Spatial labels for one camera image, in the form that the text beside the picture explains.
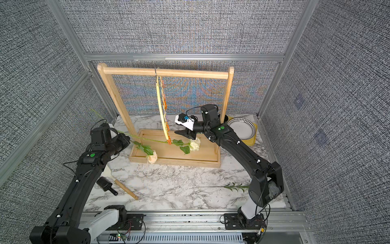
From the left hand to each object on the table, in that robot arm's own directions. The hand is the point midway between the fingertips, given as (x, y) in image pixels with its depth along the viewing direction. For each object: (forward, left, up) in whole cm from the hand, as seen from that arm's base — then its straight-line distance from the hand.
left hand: (132, 134), depth 77 cm
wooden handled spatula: (-20, +7, -24) cm, 32 cm away
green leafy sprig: (-20, -53, -23) cm, 61 cm away
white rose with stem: (-5, -31, -4) cm, 32 cm away
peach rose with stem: (-6, -8, -13) cm, 16 cm away
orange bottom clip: (-7, -20, +4) cm, 21 cm away
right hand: (+1, -23, +8) cm, 25 cm away
